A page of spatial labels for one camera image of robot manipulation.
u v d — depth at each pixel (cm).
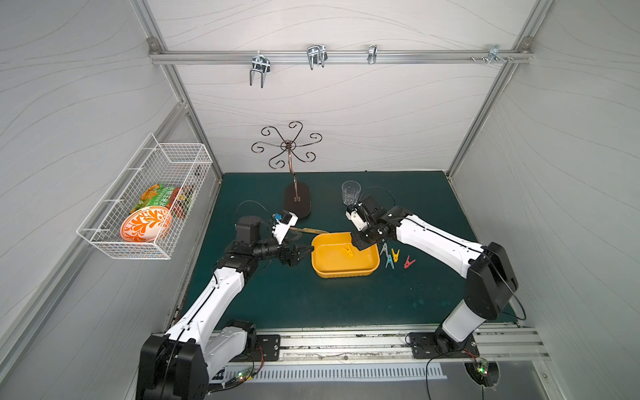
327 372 70
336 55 79
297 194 108
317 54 77
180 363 38
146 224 64
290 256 68
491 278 47
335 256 93
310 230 102
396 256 93
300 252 68
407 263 91
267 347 73
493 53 77
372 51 72
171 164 80
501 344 77
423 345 74
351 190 109
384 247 95
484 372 72
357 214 70
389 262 91
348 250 93
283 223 68
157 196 66
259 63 78
